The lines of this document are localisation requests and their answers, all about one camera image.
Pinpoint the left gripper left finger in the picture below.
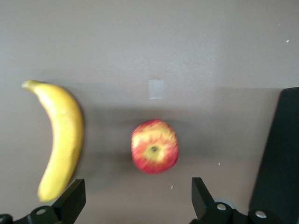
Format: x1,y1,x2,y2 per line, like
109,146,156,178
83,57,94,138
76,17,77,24
0,179,86,224

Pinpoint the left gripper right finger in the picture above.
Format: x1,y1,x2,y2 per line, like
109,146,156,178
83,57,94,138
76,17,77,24
190,177,284,224

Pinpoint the yellow banana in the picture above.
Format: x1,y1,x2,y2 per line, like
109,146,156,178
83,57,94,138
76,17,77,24
21,80,85,203

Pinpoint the red yellow apple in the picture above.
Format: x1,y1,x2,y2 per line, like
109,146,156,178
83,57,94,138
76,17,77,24
130,119,179,175

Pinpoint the black plastic box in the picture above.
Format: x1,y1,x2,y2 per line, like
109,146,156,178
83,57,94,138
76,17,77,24
249,87,299,224

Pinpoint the small clear tape patch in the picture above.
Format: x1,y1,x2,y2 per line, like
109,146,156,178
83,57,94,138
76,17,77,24
148,79,165,100

